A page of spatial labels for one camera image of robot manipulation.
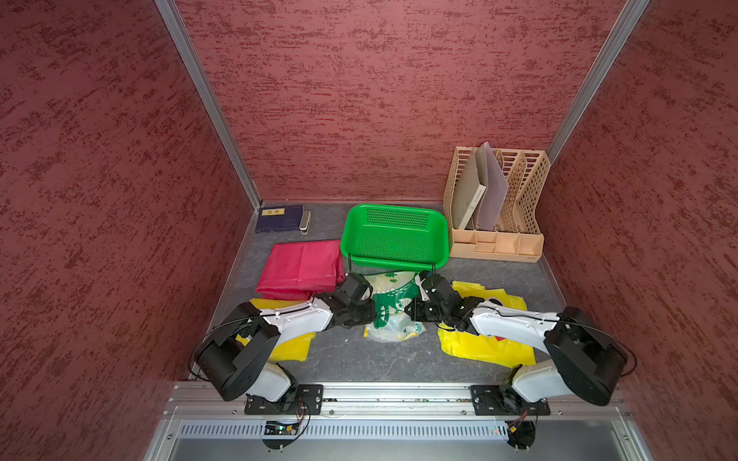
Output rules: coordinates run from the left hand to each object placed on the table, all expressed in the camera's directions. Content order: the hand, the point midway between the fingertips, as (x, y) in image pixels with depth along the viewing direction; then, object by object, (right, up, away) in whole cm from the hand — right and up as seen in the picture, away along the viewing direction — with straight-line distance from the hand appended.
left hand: (375, 320), depth 87 cm
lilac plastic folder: (+40, +40, +5) cm, 57 cm away
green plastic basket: (+8, +25, +23) cm, 35 cm away
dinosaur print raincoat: (+5, +8, +3) cm, 10 cm away
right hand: (+9, +2, 0) cm, 9 cm away
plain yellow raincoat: (-24, -7, -5) cm, 25 cm away
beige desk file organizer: (+51, +26, +13) cm, 59 cm away
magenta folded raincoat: (-26, +14, +8) cm, 30 cm away
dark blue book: (-40, +33, +27) cm, 59 cm away
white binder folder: (+34, +43, +13) cm, 56 cm away
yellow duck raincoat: (+36, -7, -6) cm, 37 cm away
